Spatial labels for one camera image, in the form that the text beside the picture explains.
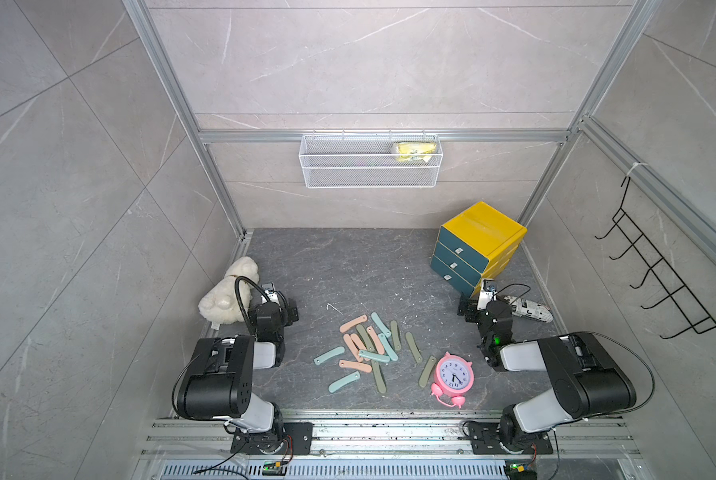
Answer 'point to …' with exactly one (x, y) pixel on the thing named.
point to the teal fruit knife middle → (370, 355)
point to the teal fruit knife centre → (389, 349)
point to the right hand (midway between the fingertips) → (480, 293)
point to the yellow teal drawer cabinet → (479, 244)
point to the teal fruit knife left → (328, 355)
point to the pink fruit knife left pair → (353, 347)
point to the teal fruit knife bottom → (344, 381)
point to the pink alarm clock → (454, 378)
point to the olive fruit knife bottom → (379, 377)
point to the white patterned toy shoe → (529, 309)
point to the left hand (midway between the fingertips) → (275, 297)
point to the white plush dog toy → (217, 305)
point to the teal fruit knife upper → (376, 319)
